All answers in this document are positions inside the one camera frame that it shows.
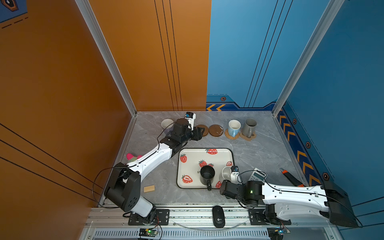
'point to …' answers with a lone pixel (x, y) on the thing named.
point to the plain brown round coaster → (206, 131)
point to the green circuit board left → (151, 232)
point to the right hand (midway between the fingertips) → (225, 191)
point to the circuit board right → (277, 233)
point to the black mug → (207, 175)
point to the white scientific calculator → (258, 174)
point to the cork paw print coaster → (248, 138)
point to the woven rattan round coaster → (227, 134)
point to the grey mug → (249, 127)
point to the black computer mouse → (218, 216)
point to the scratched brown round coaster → (216, 130)
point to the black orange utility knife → (292, 179)
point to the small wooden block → (149, 188)
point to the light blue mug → (234, 127)
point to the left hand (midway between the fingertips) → (201, 127)
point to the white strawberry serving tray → (190, 161)
